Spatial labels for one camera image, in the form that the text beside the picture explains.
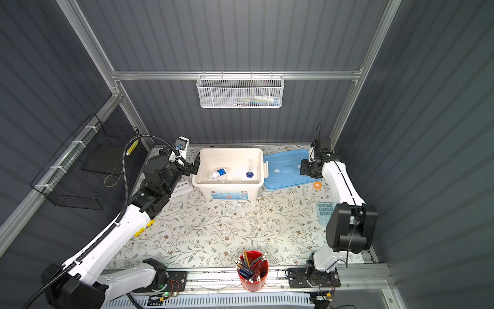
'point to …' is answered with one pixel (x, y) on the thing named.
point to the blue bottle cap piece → (249, 174)
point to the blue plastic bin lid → (283, 169)
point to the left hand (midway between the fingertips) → (184, 149)
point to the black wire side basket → (89, 170)
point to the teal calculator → (325, 210)
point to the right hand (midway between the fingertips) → (309, 170)
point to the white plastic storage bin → (230, 174)
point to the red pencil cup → (253, 268)
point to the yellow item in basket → (131, 149)
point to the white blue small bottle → (219, 172)
